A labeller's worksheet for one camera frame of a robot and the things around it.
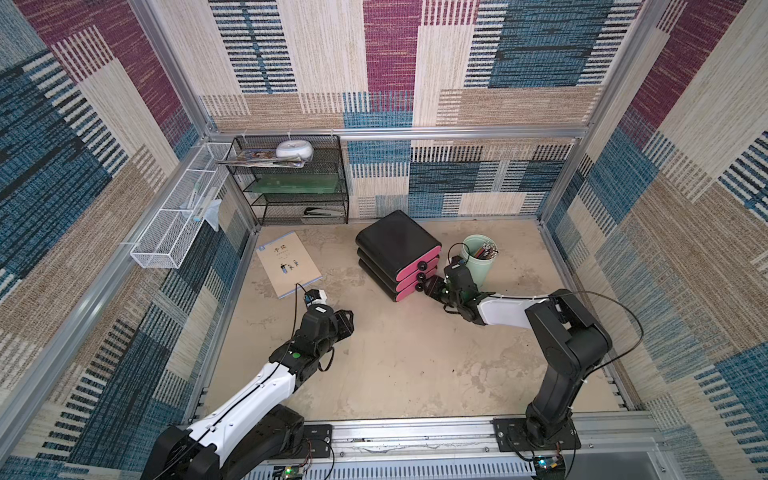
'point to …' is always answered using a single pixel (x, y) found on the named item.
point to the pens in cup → (486, 251)
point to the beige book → (287, 265)
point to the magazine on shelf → (263, 158)
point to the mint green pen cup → (480, 268)
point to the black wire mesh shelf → (296, 208)
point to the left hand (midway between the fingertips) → (349, 313)
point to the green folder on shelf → (302, 183)
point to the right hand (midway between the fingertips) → (425, 281)
